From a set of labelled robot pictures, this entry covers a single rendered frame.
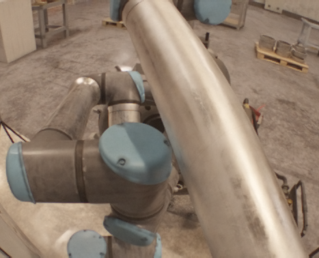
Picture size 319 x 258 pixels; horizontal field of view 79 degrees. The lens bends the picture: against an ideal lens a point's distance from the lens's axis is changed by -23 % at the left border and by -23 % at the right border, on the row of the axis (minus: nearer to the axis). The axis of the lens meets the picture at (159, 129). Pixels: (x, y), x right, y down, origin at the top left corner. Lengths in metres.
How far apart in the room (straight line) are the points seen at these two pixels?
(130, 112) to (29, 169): 0.55
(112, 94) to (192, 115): 0.62
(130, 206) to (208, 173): 0.16
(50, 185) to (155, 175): 0.13
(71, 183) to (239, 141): 0.20
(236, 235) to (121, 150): 0.17
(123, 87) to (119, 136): 0.52
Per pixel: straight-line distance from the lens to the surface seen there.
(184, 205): 1.78
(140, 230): 0.37
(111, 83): 0.82
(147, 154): 0.28
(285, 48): 5.21
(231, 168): 0.20
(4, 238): 0.38
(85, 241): 0.85
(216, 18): 0.47
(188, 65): 0.25
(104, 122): 1.29
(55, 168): 0.30
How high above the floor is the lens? 1.47
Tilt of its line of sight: 39 degrees down
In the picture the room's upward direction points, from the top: 5 degrees clockwise
